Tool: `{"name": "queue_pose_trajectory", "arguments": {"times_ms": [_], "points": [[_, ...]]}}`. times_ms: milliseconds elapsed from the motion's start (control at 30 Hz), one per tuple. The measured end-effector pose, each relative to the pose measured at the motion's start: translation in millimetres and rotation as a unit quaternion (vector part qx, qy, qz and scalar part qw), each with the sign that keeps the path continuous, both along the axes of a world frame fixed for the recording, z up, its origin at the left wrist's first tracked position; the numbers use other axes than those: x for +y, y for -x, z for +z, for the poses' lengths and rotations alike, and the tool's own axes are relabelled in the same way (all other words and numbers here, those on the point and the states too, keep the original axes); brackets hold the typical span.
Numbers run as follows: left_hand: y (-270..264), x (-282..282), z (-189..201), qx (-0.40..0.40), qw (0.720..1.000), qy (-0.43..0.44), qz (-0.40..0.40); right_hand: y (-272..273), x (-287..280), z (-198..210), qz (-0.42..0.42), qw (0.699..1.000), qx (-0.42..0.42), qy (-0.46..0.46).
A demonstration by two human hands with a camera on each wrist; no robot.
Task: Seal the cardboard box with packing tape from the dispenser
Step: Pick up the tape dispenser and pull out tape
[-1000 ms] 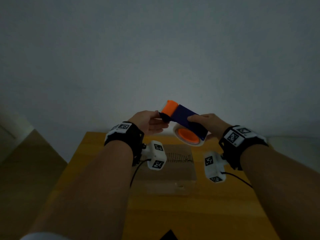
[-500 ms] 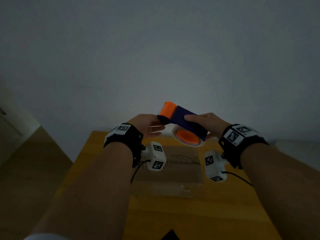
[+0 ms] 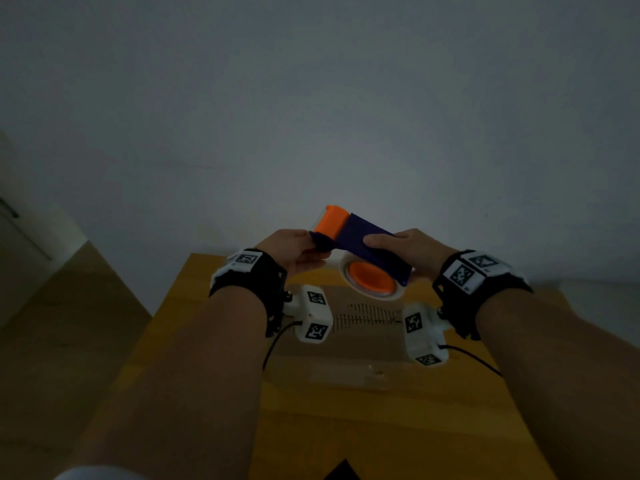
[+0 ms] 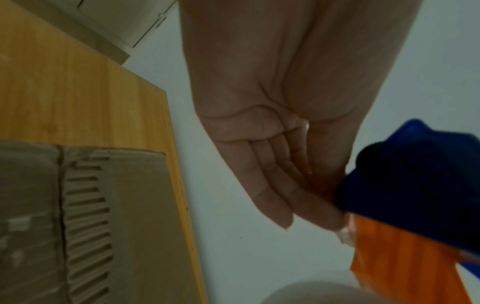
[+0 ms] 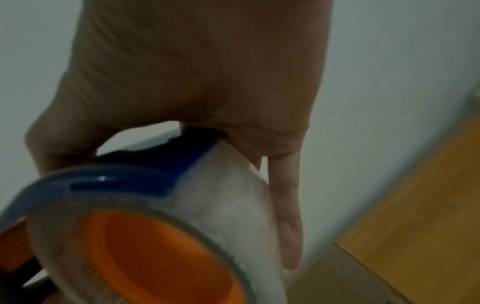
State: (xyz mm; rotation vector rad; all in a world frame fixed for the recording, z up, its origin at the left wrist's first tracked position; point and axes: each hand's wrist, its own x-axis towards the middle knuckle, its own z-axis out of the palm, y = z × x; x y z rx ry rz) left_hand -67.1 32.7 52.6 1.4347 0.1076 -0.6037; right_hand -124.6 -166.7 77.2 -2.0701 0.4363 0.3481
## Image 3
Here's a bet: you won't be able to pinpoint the person's right hand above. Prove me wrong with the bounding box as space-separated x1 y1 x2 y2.
363 228 459 283

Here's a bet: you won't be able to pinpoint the person's white sleeve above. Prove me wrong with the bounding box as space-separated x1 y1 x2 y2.
55 464 151 480

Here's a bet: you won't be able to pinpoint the person's left forearm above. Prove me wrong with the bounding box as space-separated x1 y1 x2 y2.
65 285 273 480

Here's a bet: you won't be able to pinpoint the white cabinet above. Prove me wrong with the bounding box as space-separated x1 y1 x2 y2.
0 129 89 328

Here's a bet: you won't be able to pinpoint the black right wristband with markers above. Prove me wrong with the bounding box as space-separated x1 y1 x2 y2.
432 249 533 341

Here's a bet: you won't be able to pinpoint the black right camera cable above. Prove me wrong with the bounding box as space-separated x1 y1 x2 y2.
439 343 503 378

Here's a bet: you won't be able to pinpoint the person's black trousers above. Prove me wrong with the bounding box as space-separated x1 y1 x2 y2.
323 458 362 480

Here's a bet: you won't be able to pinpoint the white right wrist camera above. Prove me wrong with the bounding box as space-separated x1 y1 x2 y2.
402 303 447 367

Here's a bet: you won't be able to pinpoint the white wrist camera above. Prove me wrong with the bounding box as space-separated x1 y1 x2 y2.
285 284 335 344
402 303 447 367

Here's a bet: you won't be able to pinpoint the black left camera cable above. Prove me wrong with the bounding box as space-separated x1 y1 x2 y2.
262 320 303 371

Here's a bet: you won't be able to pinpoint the brown cardboard piece with staples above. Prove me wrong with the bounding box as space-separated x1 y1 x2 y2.
265 284 416 391

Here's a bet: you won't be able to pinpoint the black left wristband with markers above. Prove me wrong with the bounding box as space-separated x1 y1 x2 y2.
209 248 289 338

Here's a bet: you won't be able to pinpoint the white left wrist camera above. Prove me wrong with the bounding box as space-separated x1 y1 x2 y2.
285 284 335 344

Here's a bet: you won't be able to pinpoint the white and orange round disc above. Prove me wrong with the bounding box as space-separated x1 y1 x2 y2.
325 252 407 301

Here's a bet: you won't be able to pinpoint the black wristband with markers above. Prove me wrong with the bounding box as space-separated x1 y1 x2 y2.
209 248 289 338
432 249 533 341

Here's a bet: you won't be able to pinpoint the black camera cable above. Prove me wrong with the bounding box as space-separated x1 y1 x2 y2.
439 343 503 378
262 320 303 371

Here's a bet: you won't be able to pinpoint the person's left hand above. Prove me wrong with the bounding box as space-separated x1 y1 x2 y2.
255 228 333 278

